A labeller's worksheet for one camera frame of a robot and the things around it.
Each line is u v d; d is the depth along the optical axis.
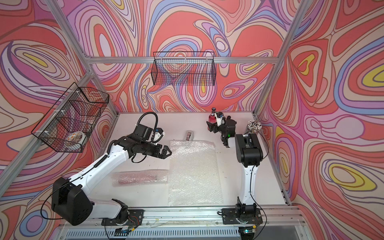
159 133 0.73
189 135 1.00
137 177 0.80
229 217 0.73
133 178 0.80
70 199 0.40
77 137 0.72
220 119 0.90
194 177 0.86
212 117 0.99
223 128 0.93
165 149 0.72
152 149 0.68
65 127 0.72
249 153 0.58
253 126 0.88
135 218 0.72
